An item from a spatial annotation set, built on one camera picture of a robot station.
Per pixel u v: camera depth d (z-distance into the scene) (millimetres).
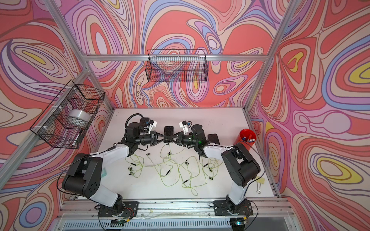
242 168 479
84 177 448
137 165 886
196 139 706
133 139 707
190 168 885
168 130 1050
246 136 923
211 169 878
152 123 812
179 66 960
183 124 818
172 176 844
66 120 694
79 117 713
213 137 1017
